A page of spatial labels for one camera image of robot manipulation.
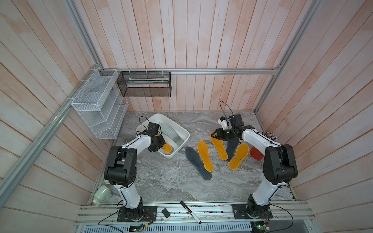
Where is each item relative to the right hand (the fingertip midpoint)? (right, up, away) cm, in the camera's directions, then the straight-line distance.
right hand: (213, 134), depth 94 cm
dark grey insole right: (+14, -7, +4) cm, 16 cm away
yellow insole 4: (+19, -12, +2) cm, 23 cm away
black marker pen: (-16, -38, -20) cm, 46 cm away
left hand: (-33, -8, +3) cm, 34 cm away
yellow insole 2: (-6, -11, +4) cm, 13 cm away
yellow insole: (-31, -9, +3) cm, 32 cm away
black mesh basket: (-48, +37, +10) cm, 61 cm away
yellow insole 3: (+5, -8, +5) cm, 11 cm away
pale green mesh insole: (-32, +3, +14) cm, 36 cm away
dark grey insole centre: (-12, -15, 0) cm, 19 cm away
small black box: (-29, -40, -19) cm, 53 cm away
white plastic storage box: (-39, +12, +18) cm, 44 cm away
